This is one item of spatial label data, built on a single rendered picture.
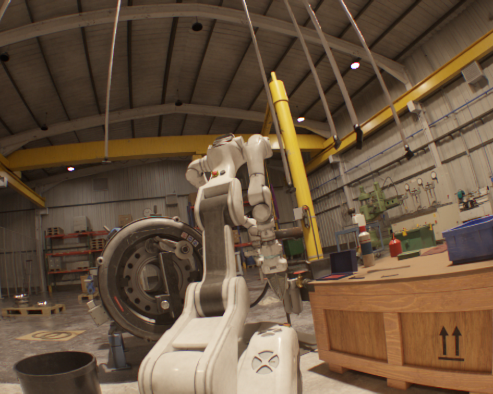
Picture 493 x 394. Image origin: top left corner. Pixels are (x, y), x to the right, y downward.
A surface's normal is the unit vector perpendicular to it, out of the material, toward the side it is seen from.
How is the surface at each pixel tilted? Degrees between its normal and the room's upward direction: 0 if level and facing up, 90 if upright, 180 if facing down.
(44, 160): 90
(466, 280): 90
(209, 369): 39
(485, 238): 90
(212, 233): 73
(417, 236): 90
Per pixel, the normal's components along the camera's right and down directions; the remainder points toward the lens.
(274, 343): -0.31, -0.86
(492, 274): -0.89, 0.06
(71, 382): 0.87, -0.20
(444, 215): 0.15, -0.24
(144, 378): -0.33, -0.58
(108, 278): 0.42, -0.26
